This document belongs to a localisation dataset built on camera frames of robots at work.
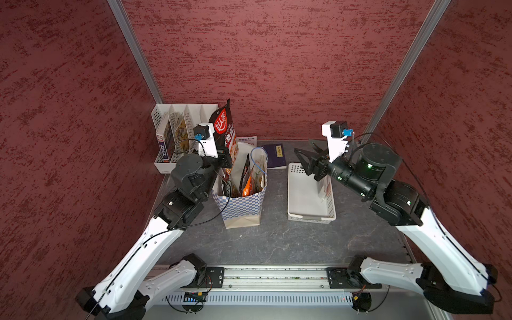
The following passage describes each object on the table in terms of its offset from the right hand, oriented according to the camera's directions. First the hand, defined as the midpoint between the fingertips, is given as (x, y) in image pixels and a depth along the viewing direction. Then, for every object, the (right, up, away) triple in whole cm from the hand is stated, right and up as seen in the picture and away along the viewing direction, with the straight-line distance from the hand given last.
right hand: (301, 151), depth 55 cm
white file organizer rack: (-56, +14, +43) cm, 72 cm away
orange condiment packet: (-16, -13, +16) cm, 26 cm away
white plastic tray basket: (+12, -22, +39) cm, 46 cm away
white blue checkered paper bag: (-18, -22, +21) cm, 35 cm away
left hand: (-23, +4, +6) cm, 24 cm away
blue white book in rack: (-59, +7, +37) cm, 70 cm away
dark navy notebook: (-5, 0, +38) cm, 38 cm away
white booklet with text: (-18, +9, +66) cm, 69 cm away
